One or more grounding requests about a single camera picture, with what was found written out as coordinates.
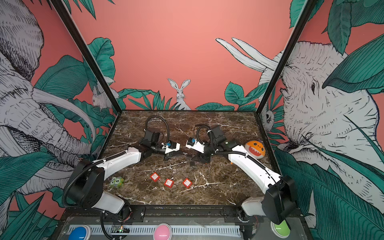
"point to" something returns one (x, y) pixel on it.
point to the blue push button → (80, 232)
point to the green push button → (282, 230)
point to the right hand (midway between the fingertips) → (192, 152)
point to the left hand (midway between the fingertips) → (183, 150)
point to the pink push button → (163, 231)
